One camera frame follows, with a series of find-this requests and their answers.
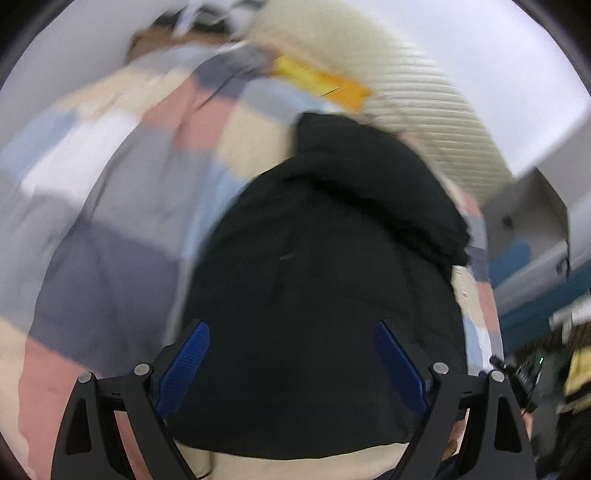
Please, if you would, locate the blue chair back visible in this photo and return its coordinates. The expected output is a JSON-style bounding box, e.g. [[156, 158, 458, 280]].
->
[[488, 237, 533, 288]]

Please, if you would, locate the cream quilted headboard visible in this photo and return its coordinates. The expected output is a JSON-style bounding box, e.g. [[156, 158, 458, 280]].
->
[[247, 0, 513, 205]]

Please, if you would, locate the yellow pillow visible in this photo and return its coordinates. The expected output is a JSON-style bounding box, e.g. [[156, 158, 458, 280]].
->
[[270, 55, 373, 112]]

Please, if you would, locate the black puffer jacket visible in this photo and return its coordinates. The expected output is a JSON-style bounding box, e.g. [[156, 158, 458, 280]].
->
[[164, 112, 472, 462]]

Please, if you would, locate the wooden nightstand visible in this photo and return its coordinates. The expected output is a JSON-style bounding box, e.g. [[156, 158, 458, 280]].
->
[[126, 25, 232, 62]]

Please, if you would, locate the grey wardrobe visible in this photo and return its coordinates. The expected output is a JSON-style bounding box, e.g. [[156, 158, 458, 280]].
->
[[482, 166, 573, 278]]

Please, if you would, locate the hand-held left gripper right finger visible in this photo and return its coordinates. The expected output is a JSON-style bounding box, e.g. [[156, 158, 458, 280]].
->
[[373, 318, 539, 480]]

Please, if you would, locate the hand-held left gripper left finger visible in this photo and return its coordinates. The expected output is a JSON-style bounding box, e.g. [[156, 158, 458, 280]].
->
[[50, 318, 211, 480]]

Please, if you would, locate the patchwork checked quilt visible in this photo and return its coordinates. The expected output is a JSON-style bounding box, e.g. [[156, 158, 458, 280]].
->
[[0, 41, 505, 480]]

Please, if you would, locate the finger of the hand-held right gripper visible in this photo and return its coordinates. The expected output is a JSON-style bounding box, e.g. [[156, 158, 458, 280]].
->
[[489, 354, 539, 414]]

